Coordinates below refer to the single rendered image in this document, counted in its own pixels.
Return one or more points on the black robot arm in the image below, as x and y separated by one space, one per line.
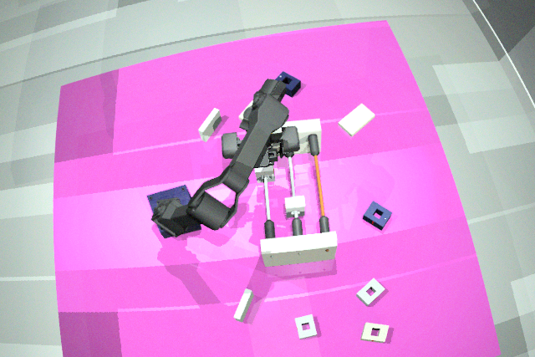
266 115

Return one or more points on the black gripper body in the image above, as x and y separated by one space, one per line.
289 137

